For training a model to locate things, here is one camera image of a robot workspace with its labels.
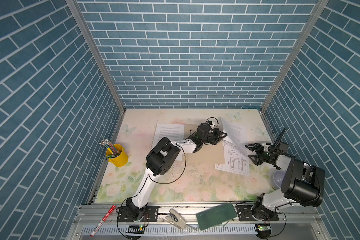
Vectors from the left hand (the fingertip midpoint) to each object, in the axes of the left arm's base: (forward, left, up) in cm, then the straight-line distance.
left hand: (228, 135), depth 88 cm
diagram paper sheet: (-10, -6, -15) cm, 19 cm away
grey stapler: (-40, +31, -12) cm, 52 cm away
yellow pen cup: (-11, +63, -8) cm, 64 cm away
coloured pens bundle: (-6, +69, +1) cm, 70 cm away
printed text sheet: (+10, -11, -13) cm, 20 cm away
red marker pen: (-42, +67, -14) cm, 80 cm away
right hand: (-5, -13, -8) cm, 16 cm away
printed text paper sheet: (+13, +34, -14) cm, 39 cm away
